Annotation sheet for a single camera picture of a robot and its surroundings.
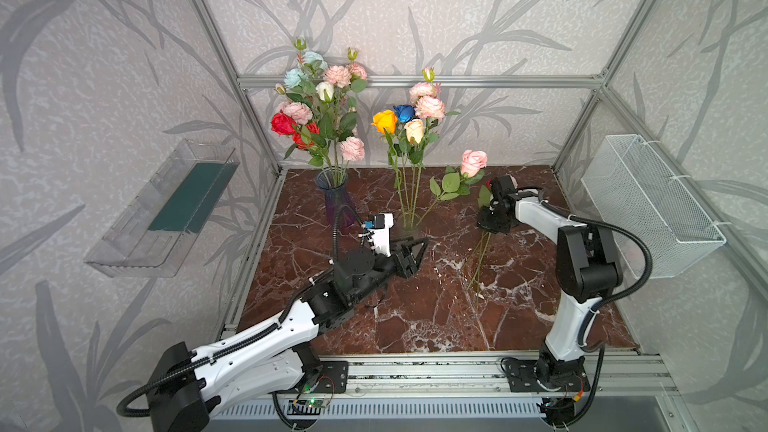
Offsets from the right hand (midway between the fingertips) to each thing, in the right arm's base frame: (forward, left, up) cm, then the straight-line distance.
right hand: (480, 216), depth 100 cm
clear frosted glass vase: (-11, +24, +12) cm, 29 cm away
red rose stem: (+4, +50, +32) cm, 60 cm away
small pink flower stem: (+3, +40, +28) cm, 49 cm away
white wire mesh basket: (-14, -28, +30) cm, 43 cm away
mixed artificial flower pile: (+6, -2, +2) cm, 7 cm away
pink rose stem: (-13, +14, +32) cm, 37 cm away
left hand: (-22, +21, +24) cm, 39 cm away
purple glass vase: (+4, +48, +15) cm, 50 cm away
